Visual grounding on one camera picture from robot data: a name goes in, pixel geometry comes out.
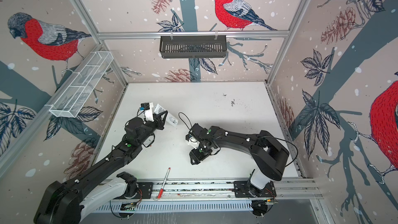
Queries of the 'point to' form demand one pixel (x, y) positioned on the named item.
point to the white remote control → (170, 118)
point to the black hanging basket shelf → (180, 46)
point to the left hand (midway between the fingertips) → (165, 111)
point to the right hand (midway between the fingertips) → (194, 162)
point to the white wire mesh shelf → (71, 100)
